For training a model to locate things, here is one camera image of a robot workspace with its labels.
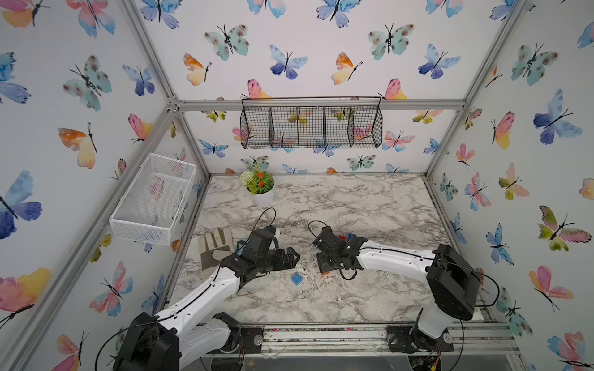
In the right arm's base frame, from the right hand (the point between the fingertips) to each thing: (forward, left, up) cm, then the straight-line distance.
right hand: (326, 259), depth 86 cm
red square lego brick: (+13, -7, -5) cm, 16 cm away
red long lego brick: (-3, 0, -6) cm, 7 cm away
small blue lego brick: (-6, +11, -5) cm, 13 cm away
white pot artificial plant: (+28, +29, +9) cm, 41 cm away
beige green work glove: (+7, +44, -5) cm, 44 cm away
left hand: (-2, +12, +5) cm, 13 cm away
